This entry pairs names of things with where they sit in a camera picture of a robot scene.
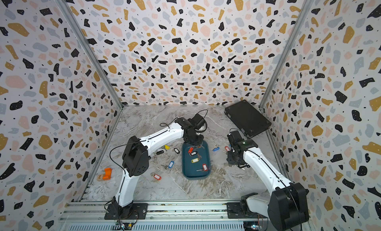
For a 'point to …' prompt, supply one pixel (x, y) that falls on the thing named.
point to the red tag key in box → (190, 149)
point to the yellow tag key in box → (195, 160)
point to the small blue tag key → (215, 149)
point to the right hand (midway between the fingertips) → (235, 160)
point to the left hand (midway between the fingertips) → (201, 142)
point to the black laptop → (249, 119)
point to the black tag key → (176, 150)
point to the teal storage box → (203, 153)
